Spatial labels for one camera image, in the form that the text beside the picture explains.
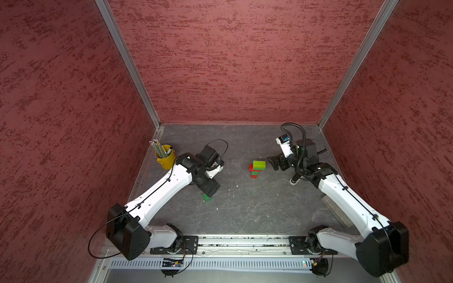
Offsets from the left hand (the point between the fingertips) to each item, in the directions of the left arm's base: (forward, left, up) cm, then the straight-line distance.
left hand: (205, 188), depth 76 cm
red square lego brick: (+14, -25, -15) cm, 32 cm away
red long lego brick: (+13, -22, -5) cm, 26 cm away
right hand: (+14, -33, +5) cm, 36 cm away
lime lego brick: (+13, -25, -1) cm, 29 cm away
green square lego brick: (+1, +1, -15) cm, 15 cm away
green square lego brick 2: (+12, -24, -8) cm, 28 cm away
